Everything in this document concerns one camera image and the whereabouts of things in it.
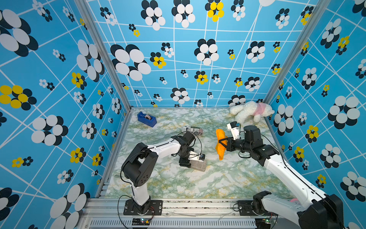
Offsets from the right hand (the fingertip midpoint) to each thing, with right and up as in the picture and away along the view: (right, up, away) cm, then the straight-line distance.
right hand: (222, 140), depth 78 cm
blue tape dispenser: (-50, +12, +27) cm, 58 cm away
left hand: (-16, -13, +12) cm, 24 cm away
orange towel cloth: (-2, -4, -3) cm, 5 cm away
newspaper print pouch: (-12, +4, +24) cm, 27 cm away
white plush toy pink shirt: (+24, +17, +30) cm, 42 cm away
